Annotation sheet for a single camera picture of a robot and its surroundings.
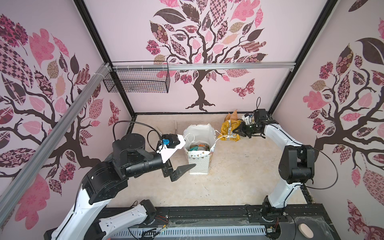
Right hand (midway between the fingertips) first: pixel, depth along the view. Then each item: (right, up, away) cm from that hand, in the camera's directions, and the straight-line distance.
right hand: (234, 129), depth 91 cm
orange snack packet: (+4, +10, +17) cm, 20 cm away
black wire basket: (-74, +40, +31) cm, 89 cm away
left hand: (-28, -8, -41) cm, 50 cm away
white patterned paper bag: (-22, -7, +4) cm, 24 cm away
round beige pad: (+28, -48, -22) cm, 60 cm away
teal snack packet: (-23, -11, -4) cm, 26 cm away
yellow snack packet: (-5, +1, +1) cm, 5 cm away
